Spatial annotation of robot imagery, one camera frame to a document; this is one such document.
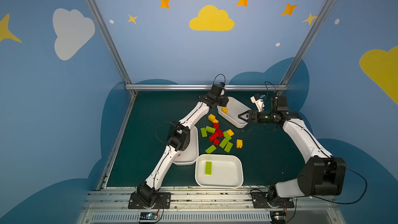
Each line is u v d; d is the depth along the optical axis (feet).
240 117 2.56
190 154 2.98
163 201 2.42
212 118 3.42
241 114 2.55
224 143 3.12
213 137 3.14
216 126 3.31
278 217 2.35
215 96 2.71
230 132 3.24
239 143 3.04
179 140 2.20
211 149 2.98
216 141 3.06
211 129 3.23
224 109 3.57
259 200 2.44
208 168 2.72
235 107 3.64
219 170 2.77
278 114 2.07
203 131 3.24
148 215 2.32
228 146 3.05
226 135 3.23
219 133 3.18
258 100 2.46
